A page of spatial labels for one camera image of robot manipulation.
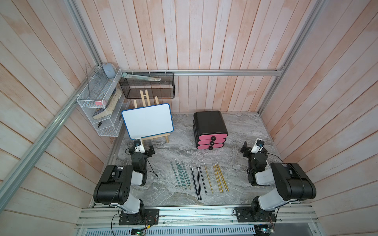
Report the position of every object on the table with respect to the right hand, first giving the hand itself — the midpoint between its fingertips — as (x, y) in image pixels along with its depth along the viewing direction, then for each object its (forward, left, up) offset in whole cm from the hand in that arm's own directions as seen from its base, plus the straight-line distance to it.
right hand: (252, 142), depth 90 cm
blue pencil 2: (-21, +31, -10) cm, 39 cm away
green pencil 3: (-19, +44, -9) cm, 49 cm away
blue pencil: (-22, +34, -10) cm, 42 cm away
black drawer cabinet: (+3, +27, +7) cm, 29 cm away
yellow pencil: (-20, +28, -9) cm, 36 cm away
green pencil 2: (-18, +45, -10) cm, 49 cm away
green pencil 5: (-14, +43, -10) cm, 46 cm away
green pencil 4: (-18, +43, -10) cm, 48 cm away
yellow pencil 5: (-18, +19, -11) cm, 29 cm away
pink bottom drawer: (0, +26, -6) cm, 27 cm away
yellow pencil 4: (-18, +20, -11) cm, 29 cm away
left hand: (-2, +69, 0) cm, 69 cm away
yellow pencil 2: (-20, +23, -10) cm, 32 cm away
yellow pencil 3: (-19, +22, -10) cm, 31 cm away
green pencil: (-17, +49, -10) cm, 52 cm away
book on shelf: (+4, +88, +22) cm, 90 cm away
